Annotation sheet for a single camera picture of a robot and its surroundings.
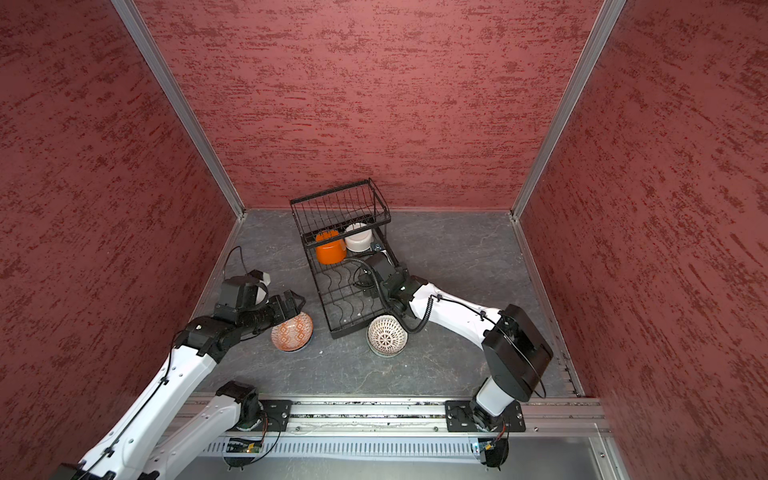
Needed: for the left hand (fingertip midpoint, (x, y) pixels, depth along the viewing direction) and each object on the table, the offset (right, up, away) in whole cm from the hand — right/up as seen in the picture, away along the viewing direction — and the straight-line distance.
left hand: (292, 312), depth 78 cm
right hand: (+23, +8, +8) cm, 26 cm away
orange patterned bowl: (-2, -8, +8) cm, 11 cm away
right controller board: (+52, -32, -6) cm, 62 cm away
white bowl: (+15, +19, +25) cm, 35 cm away
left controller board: (-11, -32, -5) cm, 34 cm away
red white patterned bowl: (+25, -4, +6) cm, 26 cm away
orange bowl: (+6, +15, +22) cm, 27 cm away
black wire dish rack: (+9, +23, +19) cm, 31 cm away
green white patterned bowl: (+25, -10, +5) cm, 28 cm away
